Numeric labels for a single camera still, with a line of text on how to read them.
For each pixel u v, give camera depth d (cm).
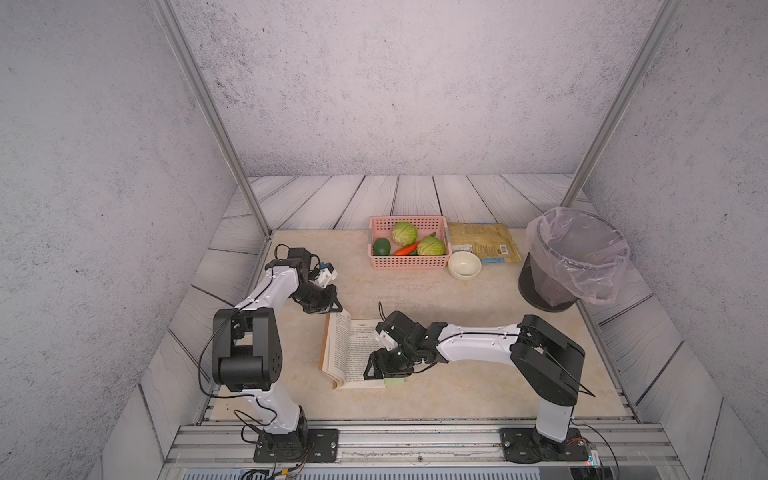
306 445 68
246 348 47
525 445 73
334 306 85
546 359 49
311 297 77
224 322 47
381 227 119
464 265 107
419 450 73
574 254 95
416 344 67
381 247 111
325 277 86
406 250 111
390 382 81
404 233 111
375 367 74
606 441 71
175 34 73
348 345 88
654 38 74
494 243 114
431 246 107
